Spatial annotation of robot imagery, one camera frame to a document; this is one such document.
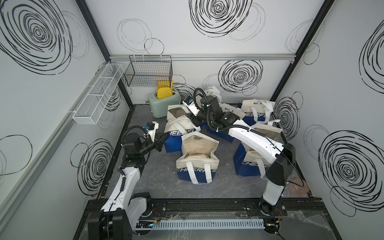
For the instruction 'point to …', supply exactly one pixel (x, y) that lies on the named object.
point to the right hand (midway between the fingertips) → (189, 111)
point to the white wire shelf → (89, 111)
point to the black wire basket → (150, 71)
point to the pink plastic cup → (296, 189)
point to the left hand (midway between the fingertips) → (167, 133)
